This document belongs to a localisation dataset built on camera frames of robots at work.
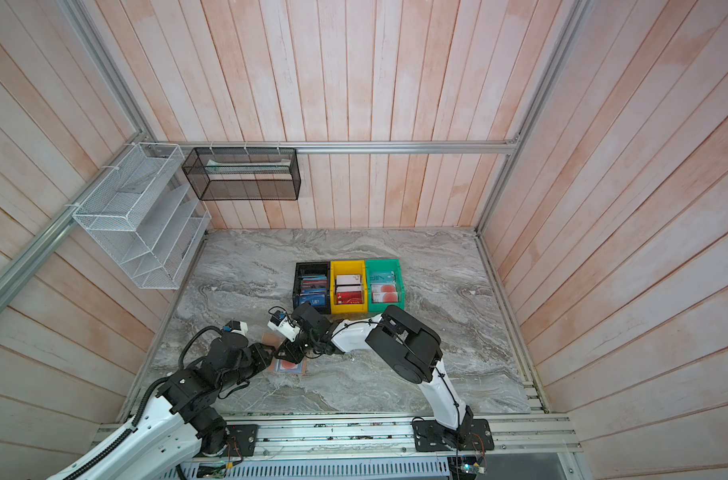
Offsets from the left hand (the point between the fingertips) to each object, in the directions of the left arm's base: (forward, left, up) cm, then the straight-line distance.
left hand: (274, 356), depth 79 cm
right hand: (+4, +1, -8) cm, 9 cm away
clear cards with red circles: (+27, -31, -7) cm, 42 cm away
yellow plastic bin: (+32, -19, -2) cm, 37 cm away
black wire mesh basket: (+59, +18, +17) cm, 64 cm away
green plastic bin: (+33, -32, -1) cm, 46 cm away
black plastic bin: (+27, -7, -6) cm, 29 cm away
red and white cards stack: (+26, -19, -7) cm, 33 cm away
